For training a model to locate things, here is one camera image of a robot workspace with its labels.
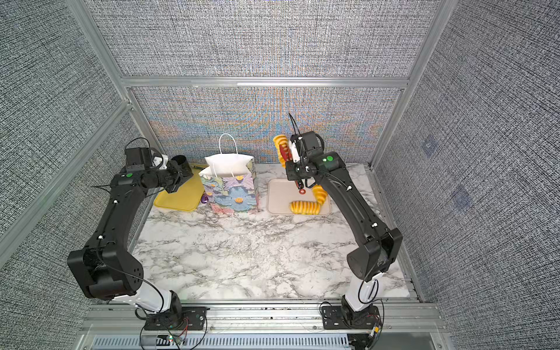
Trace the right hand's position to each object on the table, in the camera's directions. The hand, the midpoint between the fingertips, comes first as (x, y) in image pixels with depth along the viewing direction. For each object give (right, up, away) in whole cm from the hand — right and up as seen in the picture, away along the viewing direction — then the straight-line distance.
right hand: (293, 162), depth 78 cm
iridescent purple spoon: (-42, -15, +28) cm, 53 cm away
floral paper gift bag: (-24, -6, +3) cm, 25 cm away
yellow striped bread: (+14, -12, +25) cm, 31 cm away
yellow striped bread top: (-5, +10, +8) cm, 13 cm away
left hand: (-36, -2, +2) cm, 36 cm away
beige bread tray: (-4, -12, +29) cm, 32 cm away
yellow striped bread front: (+6, -18, +20) cm, 27 cm away
